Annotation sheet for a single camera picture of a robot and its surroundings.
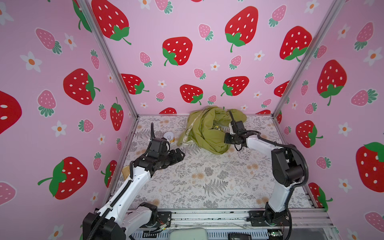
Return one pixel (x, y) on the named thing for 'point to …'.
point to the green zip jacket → (207, 126)
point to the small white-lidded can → (169, 136)
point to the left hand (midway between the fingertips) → (180, 156)
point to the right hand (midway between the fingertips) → (224, 137)
